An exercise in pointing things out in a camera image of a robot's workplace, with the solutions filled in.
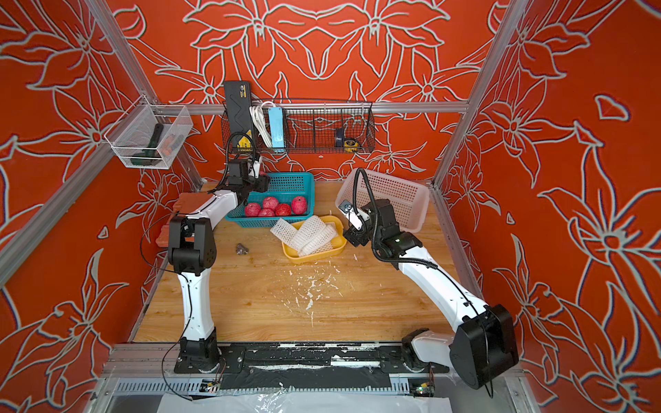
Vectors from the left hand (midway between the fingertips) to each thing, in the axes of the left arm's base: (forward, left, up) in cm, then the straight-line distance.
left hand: (261, 173), depth 103 cm
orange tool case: (-10, +32, -11) cm, 35 cm away
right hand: (-25, -37, +6) cm, 45 cm away
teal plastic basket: (+3, -7, -12) cm, 14 cm away
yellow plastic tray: (-29, -28, -12) cm, 42 cm away
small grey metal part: (-29, +3, -13) cm, 32 cm away
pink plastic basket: (0, -63, -12) cm, 65 cm away
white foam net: (-24, -13, -6) cm, 28 cm away
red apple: (-9, -16, -9) cm, 20 cm away
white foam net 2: (-26, -23, -2) cm, 35 cm away
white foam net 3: (-27, -28, -5) cm, 39 cm away
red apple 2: (-9, -4, -8) cm, 13 cm away
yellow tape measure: (+3, -36, +13) cm, 38 cm away
